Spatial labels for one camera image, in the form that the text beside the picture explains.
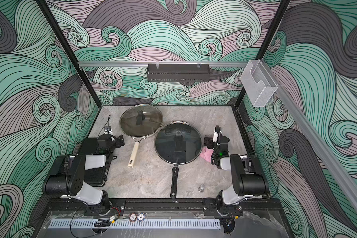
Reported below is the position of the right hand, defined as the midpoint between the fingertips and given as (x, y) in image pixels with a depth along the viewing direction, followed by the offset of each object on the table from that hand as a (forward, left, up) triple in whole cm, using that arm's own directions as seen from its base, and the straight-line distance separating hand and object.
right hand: (212, 135), depth 94 cm
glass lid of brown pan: (+5, +45, +10) cm, 47 cm away
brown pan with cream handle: (-3, +49, 0) cm, 49 cm away
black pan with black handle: (-29, +24, +3) cm, 38 cm away
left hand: (0, +64, +1) cm, 64 cm away
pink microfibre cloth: (-12, +5, -2) cm, 13 cm away
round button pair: (-43, +45, -6) cm, 62 cm away
